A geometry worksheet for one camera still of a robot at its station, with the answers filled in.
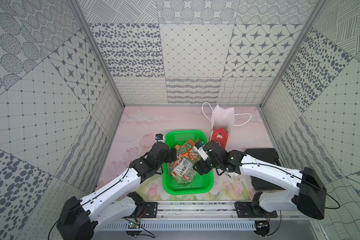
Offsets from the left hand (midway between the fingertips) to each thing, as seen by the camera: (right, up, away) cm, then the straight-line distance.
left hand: (169, 147), depth 80 cm
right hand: (+16, -9, -1) cm, 19 cm away
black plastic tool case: (+57, -6, +6) cm, 58 cm away
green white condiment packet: (+8, -8, +4) cm, 12 cm away
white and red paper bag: (+32, +13, +13) cm, 37 cm away
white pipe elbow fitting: (+35, -16, +3) cm, 38 cm away
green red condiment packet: (+9, -3, +8) cm, 13 cm away
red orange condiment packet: (+13, -7, +7) cm, 17 cm away
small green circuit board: (-17, -37, -9) cm, 41 cm away
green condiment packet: (+8, -15, +2) cm, 17 cm away
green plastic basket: (+18, -21, +2) cm, 28 cm away
